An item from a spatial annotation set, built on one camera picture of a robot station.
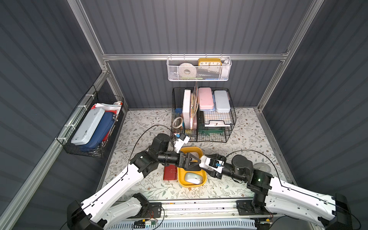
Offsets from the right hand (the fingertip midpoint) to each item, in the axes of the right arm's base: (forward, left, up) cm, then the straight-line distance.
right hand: (208, 161), depth 71 cm
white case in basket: (+9, +56, +16) cm, 59 cm away
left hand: (-3, +6, +6) cm, 9 cm away
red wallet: (0, +21, -17) cm, 27 cm away
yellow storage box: (+1, +14, -19) cm, 24 cm away
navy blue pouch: (+9, +51, +14) cm, 54 cm away
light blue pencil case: (+41, -12, +3) cm, 43 cm away
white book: (+30, +11, +6) cm, 32 cm away
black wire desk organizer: (+33, +1, -2) cm, 33 cm away
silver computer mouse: (-3, +7, -18) cm, 19 cm away
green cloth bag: (+25, -3, -8) cm, 27 cm away
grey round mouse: (+5, -36, -18) cm, 40 cm away
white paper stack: (+26, -8, -3) cm, 28 cm away
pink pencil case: (+41, -1, +6) cm, 41 cm away
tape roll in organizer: (+30, +16, -10) cm, 36 cm away
